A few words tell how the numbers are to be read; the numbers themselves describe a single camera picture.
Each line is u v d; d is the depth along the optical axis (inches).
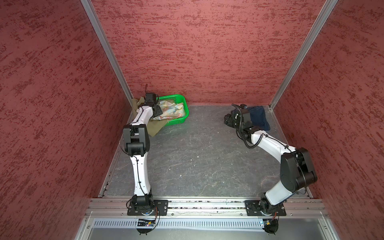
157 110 38.2
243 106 31.7
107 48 33.8
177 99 45.6
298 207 29.9
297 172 17.9
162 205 29.4
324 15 29.1
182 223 30.5
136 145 23.5
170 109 44.7
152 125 37.2
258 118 42.5
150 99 33.4
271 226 27.8
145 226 28.5
